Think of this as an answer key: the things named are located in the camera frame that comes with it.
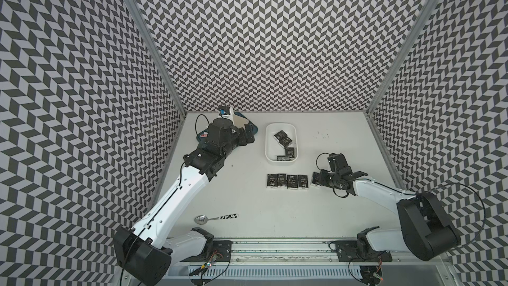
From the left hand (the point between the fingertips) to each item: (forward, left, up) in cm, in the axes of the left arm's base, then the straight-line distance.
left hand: (242, 128), depth 74 cm
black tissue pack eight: (+2, -17, -25) cm, 31 cm away
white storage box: (+10, -13, -29) cm, 33 cm away
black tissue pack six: (+17, -17, -26) cm, 35 cm away
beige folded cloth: (+31, +7, -31) cm, 45 cm away
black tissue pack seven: (+6, -21, -27) cm, 35 cm away
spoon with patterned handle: (-25, +17, -26) cm, 40 cm away
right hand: (-8, -34, -28) cm, 45 cm away
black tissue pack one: (-9, -12, -27) cm, 30 cm away
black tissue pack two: (-9, -16, -26) cm, 32 cm away
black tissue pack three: (-9, -21, -27) cm, 36 cm away
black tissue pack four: (-9, -26, -27) cm, 38 cm away
